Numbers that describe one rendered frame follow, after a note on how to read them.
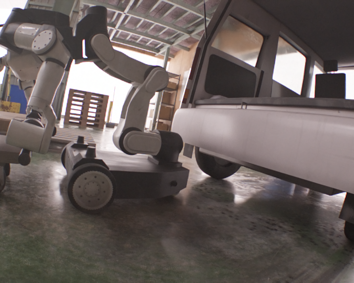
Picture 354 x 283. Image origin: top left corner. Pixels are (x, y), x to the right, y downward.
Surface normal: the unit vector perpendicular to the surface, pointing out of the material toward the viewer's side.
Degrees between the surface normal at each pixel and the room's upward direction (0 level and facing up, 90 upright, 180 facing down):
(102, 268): 0
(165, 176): 90
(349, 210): 90
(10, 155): 90
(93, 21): 90
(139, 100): 111
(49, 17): 82
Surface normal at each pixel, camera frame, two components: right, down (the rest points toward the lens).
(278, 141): -0.85, -0.13
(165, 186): 0.79, 0.18
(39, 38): 0.00, -0.18
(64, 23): 0.83, -0.07
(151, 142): 0.54, 0.15
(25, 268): 0.18, -0.98
